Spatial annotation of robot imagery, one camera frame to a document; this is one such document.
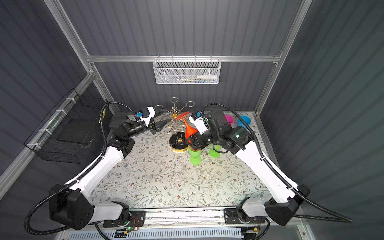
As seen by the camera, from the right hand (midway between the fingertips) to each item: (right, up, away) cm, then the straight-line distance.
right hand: (193, 138), depth 67 cm
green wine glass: (+12, -12, +30) cm, 35 cm away
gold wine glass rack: (-11, -5, +35) cm, 37 cm away
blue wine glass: (+34, +10, +29) cm, 46 cm away
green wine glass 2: (+1, -15, +27) cm, 31 cm away
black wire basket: (-61, +3, +7) cm, 61 cm away
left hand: (-11, +11, -1) cm, 16 cm away
